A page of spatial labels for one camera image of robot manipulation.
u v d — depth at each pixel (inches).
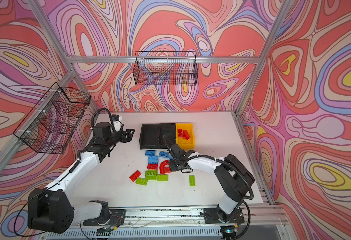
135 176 33.9
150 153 37.5
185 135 40.2
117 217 28.4
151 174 33.9
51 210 15.6
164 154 37.4
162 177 33.2
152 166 34.8
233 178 18.2
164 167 35.2
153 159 36.7
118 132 27.5
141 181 33.0
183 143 39.5
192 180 33.9
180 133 41.3
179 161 26.5
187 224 28.4
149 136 42.9
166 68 38.1
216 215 28.9
